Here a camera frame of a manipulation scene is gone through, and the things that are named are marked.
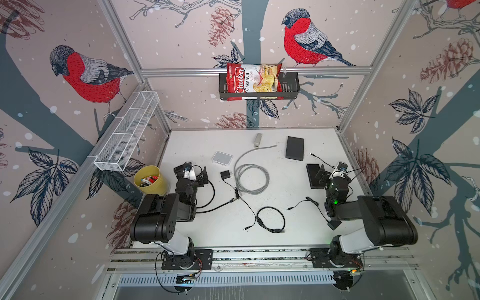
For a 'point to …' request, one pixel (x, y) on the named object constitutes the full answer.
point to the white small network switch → (222, 159)
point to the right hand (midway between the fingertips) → (330, 170)
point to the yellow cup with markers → (149, 180)
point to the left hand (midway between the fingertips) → (194, 167)
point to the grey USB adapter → (257, 140)
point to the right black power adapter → (332, 224)
